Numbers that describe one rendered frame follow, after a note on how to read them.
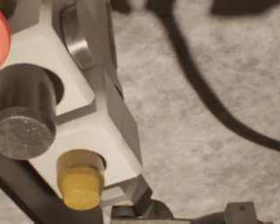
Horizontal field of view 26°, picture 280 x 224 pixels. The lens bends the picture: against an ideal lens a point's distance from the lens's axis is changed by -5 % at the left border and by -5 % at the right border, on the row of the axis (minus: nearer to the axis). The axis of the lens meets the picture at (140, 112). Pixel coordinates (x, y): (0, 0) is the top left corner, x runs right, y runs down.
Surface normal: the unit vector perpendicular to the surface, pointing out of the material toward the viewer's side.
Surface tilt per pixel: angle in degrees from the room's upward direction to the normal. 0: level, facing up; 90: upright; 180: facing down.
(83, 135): 0
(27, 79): 90
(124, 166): 0
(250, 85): 0
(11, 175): 90
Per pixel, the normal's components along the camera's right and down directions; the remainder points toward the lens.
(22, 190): 0.93, -0.32
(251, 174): 0.11, 0.73
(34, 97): 0.52, -0.63
